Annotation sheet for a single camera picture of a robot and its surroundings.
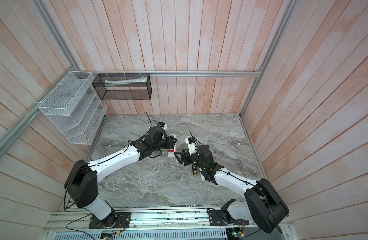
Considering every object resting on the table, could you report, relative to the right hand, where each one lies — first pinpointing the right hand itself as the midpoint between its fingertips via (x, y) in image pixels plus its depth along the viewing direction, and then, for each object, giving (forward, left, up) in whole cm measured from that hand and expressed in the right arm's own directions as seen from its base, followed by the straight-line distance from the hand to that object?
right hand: (178, 151), depth 82 cm
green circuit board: (-38, +34, -16) cm, 53 cm away
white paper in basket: (+35, +42, +21) cm, 59 cm away
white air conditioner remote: (-17, -12, +7) cm, 22 cm away
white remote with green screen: (0, +4, -1) cm, 4 cm away
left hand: (+5, +3, +2) cm, 6 cm away
